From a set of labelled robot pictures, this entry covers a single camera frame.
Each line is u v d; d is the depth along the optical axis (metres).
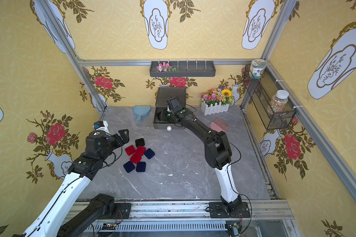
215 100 1.07
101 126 0.63
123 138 0.67
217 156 0.55
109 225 0.73
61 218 0.42
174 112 0.73
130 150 0.95
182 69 0.92
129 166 0.88
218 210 0.71
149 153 0.95
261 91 0.98
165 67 0.88
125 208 0.75
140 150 0.95
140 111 1.20
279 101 0.65
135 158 0.93
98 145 0.54
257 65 0.84
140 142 1.01
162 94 1.03
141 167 0.90
